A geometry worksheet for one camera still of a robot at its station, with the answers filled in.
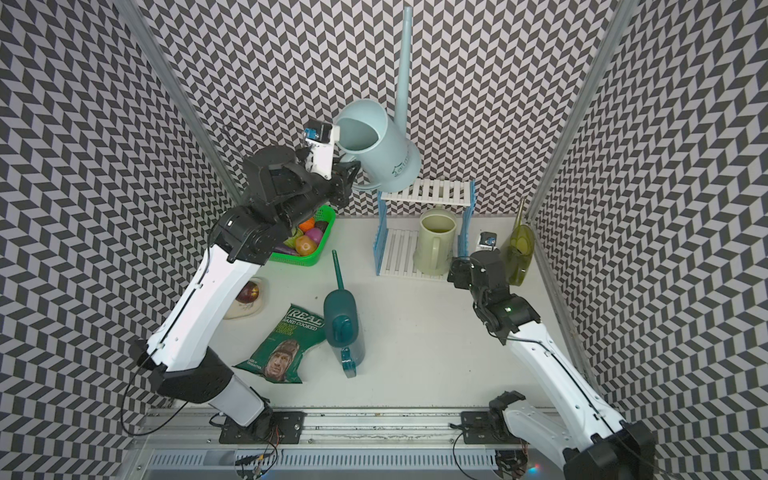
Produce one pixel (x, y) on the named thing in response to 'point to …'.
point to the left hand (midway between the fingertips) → (352, 165)
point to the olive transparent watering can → (520, 250)
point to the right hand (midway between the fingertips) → (469, 266)
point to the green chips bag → (277, 355)
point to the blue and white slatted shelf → (394, 249)
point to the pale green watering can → (434, 251)
